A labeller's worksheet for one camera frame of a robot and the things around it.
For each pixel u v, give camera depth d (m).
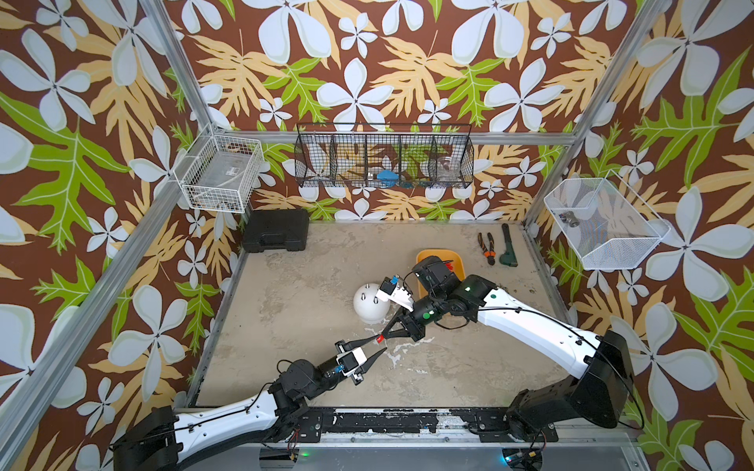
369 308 0.86
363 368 0.58
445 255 1.02
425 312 0.63
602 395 0.39
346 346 0.64
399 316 0.65
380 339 0.68
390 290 0.64
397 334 0.68
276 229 1.19
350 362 0.56
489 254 1.10
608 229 0.81
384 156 0.99
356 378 0.63
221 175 0.86
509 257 1.08
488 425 0.75
